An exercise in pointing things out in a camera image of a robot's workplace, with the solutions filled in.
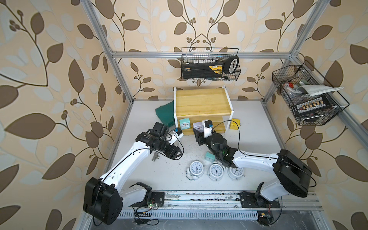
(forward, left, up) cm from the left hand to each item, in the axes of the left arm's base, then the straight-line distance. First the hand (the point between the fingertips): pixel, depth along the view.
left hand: (177, 150), depth 78 cm
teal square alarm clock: (+14, -4, +6) cm, 15 cm away
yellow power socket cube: (+23, -38, -9) cm, 45 cm away
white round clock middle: (-8, -22, -10) cm, 25 cm away
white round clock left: (-7, -10, -11) cm, 16 cm away
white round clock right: (-9, -33, -9) cm, 35 cm away
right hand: (+12, -12, +5) cm, 17 cm away
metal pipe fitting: (+2, +14, -13) cm, 19 cm away
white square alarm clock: (+10, -11, +8) cm, 17 cm away
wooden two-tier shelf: (+17, -14, +19) cm, 29 cm away
